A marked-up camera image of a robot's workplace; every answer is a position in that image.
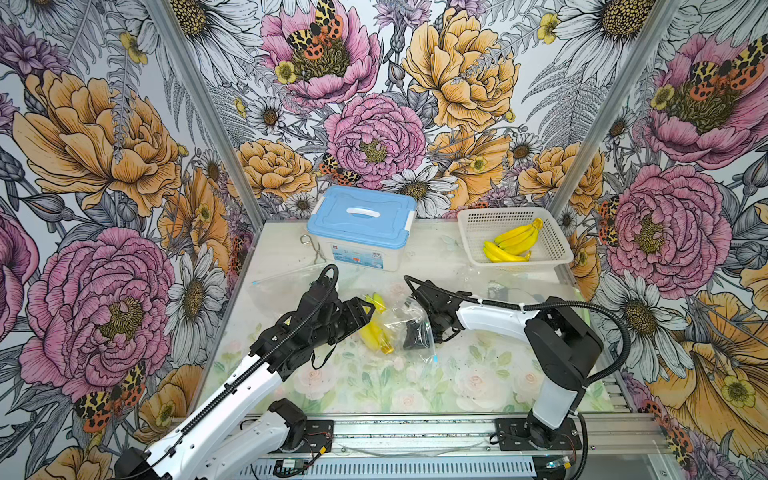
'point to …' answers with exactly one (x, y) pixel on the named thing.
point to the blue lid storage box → (362, 228)
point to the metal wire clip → (317, 251)
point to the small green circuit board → (289, 466)
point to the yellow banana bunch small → (372, 334)
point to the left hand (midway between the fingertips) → (365, 322)
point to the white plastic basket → (481, 225)
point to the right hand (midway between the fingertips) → (408, 353)
